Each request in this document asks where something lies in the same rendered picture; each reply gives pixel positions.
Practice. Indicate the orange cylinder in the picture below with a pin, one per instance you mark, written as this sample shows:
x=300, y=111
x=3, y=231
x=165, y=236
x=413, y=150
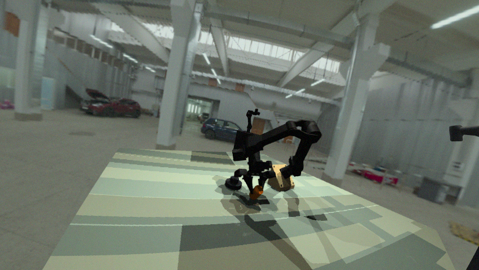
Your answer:
x=257, y=191

